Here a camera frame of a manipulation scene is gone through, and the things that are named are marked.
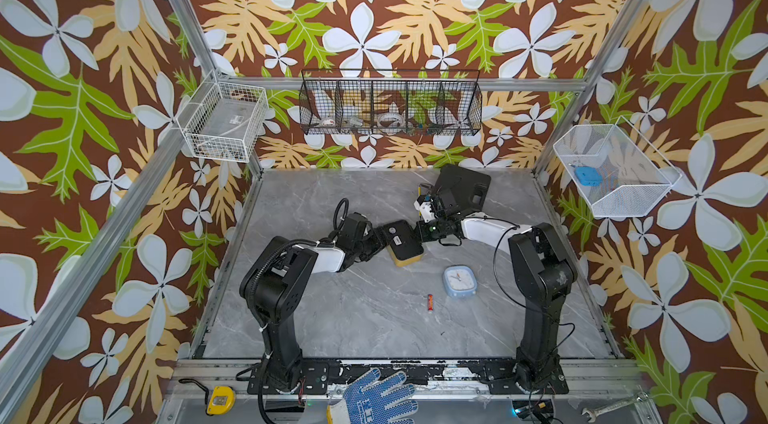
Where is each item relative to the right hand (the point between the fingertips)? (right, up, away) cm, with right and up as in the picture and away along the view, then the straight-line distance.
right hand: (413, 233), depth 99 cm
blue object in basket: (+48, +18, -16) cm, 54 cm away
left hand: (-8, -1, -3) cm, 8 cm away
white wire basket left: (-57, +34, -12) cm, 68 cm away
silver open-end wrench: (+40, -39, -30) cm, 63 cm away
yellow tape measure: (-48, -36, -29) cm, 67 cm away
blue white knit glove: (-15, -38, -28) cm, 50 cm away
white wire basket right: (+55, +19, -17) cm, 61 cm away
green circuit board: (+28, -41, -26) cm, 56 cm away
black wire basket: (-8, +44, -3) cm, 44 cm away
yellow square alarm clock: (-4, -3, -3) cm, 6 cm away
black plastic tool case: (+19, +14, +9) cm, 25 cm away
